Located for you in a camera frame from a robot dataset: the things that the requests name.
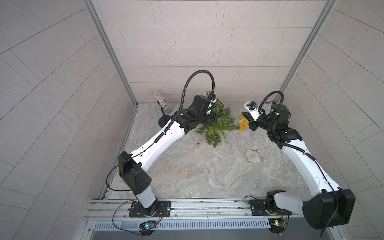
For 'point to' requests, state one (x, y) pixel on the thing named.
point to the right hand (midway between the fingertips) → (244, 111)
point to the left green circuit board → (148, 225)
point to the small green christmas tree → (223, 122)
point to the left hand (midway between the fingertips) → (212, 112)
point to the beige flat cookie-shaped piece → (253, 156)
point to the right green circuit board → (277, 225)
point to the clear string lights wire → (241, 140)
